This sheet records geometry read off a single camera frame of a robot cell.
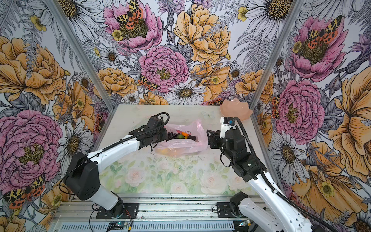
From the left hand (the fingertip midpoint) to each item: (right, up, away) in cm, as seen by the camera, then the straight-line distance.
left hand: (165, 138), depth 88 cm
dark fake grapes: (+2, 0, +11) cm, 12 cm away
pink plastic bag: (+11, -1, -3) cm, 12 cm away
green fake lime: (+8, 0, +9) cm, 12 cm away
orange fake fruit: (+11, +1, +11) cm, 16 cm away
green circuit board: (-21, -41, -17) cm, 49 cm away
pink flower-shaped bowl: (+50, +21, +31) cm, 62 cm away
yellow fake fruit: (-1, -8, +2) cm, 9 cm away
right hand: (+25, +3, -17) cm, 30 cm away
